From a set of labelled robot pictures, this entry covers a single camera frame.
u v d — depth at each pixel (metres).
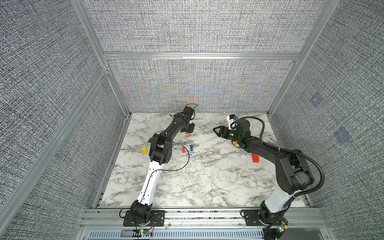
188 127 0.95
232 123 0.82
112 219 0.75
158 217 0.73
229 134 0.81
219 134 0.84
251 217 0.74
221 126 0.83
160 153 0.67
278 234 0.69
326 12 0.71
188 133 1.05
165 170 0.65
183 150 0.98
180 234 0.70
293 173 0.48
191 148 0.97
